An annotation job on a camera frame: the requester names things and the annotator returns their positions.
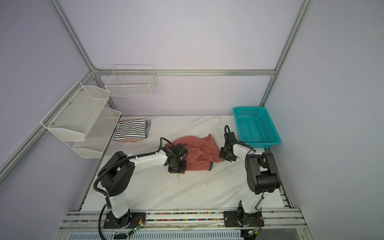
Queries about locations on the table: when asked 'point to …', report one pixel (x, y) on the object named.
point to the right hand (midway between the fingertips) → (223, 155)
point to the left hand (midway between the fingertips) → (182, 172)
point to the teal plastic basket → (255, 127)
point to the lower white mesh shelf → (98, 136)
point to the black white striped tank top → (132, 130)
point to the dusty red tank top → (202, 152)
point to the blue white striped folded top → (147, 124)
